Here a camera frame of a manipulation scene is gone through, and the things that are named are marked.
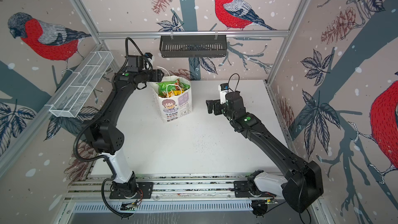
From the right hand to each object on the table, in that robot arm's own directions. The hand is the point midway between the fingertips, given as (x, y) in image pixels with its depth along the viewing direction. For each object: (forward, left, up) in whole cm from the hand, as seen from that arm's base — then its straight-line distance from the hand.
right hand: (215, 97), depth 78 cm
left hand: (+16, +31, +5) cm, 35 cm away
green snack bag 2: (+10, +18, -3) cm, 21 cm away
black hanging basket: (+45, +15, +3) cm, 48 cm away
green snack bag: (+11, +31, -4) cm, 33 cm away
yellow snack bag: (+4, +21, -1) cm, 21 cm away
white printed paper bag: (-1, +25, -9) cm, 27 cm away
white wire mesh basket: (-6, +69, +5) cm, 70 cm away
